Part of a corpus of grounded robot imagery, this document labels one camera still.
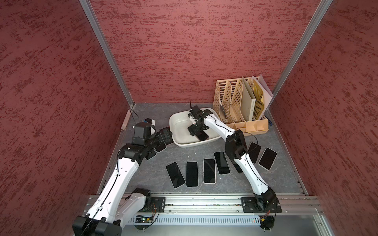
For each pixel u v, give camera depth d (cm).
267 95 87
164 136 68
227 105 109
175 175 85
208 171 84
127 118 110
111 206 39
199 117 78
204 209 73
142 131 55
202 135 103
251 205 74
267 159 90
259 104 96
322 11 73
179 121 108
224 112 107
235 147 67
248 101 85
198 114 81
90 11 72
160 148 94
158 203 74
